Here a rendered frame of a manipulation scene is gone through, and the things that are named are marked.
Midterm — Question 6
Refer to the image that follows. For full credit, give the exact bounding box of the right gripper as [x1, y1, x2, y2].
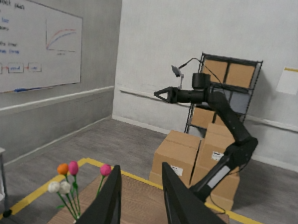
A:
[154, 67, 191, 104]

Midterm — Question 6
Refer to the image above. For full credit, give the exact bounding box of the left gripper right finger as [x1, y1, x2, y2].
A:
[162, 162, 227, 224]

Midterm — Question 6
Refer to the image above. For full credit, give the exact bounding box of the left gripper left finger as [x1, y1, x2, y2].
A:
[74, 165, 122, 224]

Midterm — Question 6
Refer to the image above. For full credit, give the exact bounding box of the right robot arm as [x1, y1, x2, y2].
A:
[188, 73, 259, 204]

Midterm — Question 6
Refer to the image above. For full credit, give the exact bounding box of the white flower with green stem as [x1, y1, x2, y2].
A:
[48, 181, 68, 209]

